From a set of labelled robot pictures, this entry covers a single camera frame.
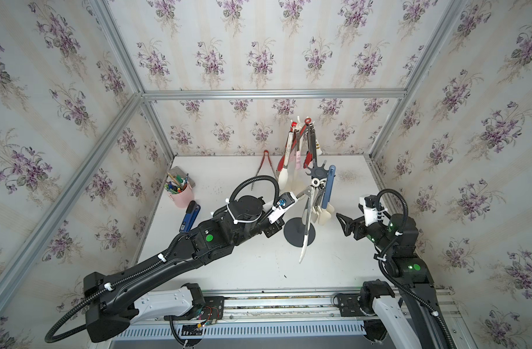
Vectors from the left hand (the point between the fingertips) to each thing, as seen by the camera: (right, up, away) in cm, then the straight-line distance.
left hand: (286, 203), depth 63 cm
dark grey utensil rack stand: (+8, -16, +28) cm, 33 cm away
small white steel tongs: (+13, +20, +19) cm, 31 cm away
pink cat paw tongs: (+6, +16, +15) cm, 23 cm away
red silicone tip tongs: (+11, +15, +24) cm, 30 cm away
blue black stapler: (-38, -9, +28) cm, 48 cm away
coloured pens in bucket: (-46, +4, +32) cm, 57 cm away
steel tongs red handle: (-6, +22, +59) cm, 64 cm away
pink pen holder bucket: (-43, -2, +30) cm, 53 cm away
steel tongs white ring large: (+1, +8, +17) cm, 19 cm away
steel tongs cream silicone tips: (+10, +2, +3) cm, 11 cm away
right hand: (+24, -4, +10) cm, 27 cm away
